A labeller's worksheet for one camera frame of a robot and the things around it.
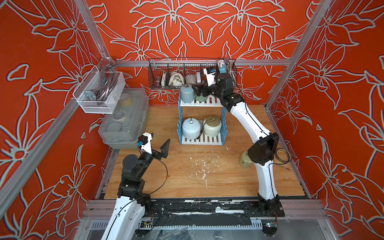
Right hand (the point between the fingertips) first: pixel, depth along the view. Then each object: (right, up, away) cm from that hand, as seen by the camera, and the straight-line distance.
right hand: (195, 81), depth 80 cm
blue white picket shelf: (+5, -23, +11) cm, 26 cm away
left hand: (-17, -29, -10) cm, 35 cm away
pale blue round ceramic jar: (-2, -26, +12) cm, 29 cm away
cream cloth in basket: (-12, +4, +11) cm, 16 cm away
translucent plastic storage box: (-39, -22, +5) cm, 45 cm away
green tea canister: (+3, -8, +7) cm, 11 cm away
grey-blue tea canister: (-4, -6, 0) cm, 8 cm away
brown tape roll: (+52, -46, +10) cm, 70 cm away
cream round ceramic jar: (+11, -26, +14) cm, 31 cm away
